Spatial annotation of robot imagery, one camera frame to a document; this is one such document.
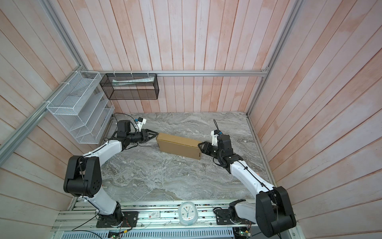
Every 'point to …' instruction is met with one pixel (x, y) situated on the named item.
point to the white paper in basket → (126, 81)
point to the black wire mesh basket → (130, 86)
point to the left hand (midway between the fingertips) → (157, 136)
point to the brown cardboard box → (180, 146)
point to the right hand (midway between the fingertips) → (200, 145)
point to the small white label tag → (154, 214)
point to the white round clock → (188, 213)
